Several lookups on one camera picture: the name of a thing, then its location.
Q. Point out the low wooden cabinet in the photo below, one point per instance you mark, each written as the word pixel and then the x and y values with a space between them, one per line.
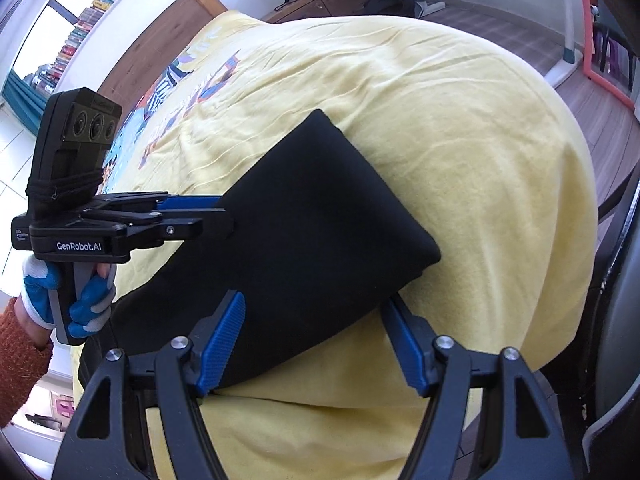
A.
pixel 330 7

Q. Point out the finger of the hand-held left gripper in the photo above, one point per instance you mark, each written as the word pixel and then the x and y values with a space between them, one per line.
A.
pixel 210 225
pixel 190 202

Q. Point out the white power strip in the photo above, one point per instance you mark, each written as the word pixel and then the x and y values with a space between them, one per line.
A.
pixel 286 2

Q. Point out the white desk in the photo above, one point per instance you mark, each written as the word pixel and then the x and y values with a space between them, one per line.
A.
pixel 567 35

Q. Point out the person's left hand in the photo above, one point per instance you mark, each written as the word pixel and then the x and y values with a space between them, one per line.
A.
pixel 87 305

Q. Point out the yellow printed blanket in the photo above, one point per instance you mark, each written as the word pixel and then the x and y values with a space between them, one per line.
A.
pixel 475 185

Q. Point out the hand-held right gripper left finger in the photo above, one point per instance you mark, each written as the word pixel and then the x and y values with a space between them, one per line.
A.
pixel 225 340

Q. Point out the person's left forearm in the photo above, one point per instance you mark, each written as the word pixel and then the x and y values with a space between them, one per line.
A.
pixel 20 360

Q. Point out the white wardrobe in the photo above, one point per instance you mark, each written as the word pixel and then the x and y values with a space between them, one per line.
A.
pixel 12 160

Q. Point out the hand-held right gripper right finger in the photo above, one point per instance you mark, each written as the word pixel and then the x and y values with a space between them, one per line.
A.
pixel 407 355

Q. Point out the black pants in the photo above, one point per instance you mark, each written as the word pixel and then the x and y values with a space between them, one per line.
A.
pixel 310 240

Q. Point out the red frame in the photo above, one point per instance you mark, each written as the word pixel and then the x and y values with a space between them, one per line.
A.
pixel 585 35

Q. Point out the black chair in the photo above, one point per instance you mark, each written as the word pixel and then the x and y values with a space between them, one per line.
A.
pixel 620 310

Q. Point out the row of books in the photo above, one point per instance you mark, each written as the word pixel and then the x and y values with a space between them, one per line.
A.
pixel 100 2

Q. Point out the wooden headboard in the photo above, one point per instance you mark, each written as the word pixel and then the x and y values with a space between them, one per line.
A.
pixel 165 30

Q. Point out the teal curtain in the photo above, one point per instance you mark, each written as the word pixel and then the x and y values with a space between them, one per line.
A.
pixel 22 97

